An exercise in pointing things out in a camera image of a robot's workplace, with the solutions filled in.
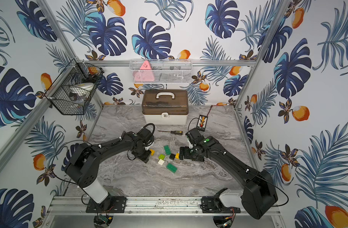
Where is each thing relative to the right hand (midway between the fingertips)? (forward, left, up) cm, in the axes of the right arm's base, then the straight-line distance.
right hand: (186, 156), depth 81 cm
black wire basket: (+27, +66, +24) cm, 75 cm away
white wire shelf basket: (+54, +17, +21) cm, 61 cm away
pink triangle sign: (+43, +26, +26) cm, 57 cm away
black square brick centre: (+4, +8, -9) cm, 13 cm away
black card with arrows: (+32, -13, -8) cm, 36 cm away
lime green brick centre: (+4, +15, -10) cm, 19 cm away
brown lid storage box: (+31, +14, +9) cm, 35 cm away
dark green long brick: (+9, +12, -10) cm, 18 cm away
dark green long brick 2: (-3, +9, -10) cm, 14 cm away
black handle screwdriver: (+23, +6, -9) cm, 25 cm away
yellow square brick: (+4, +5, -9) cm, 11 cm away
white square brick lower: (0, +15, -8) cm, 18 cm away
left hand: (+3, +25, -6) cm, 26 cm away
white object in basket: (+28, +59, +26) cm, 70 cm away
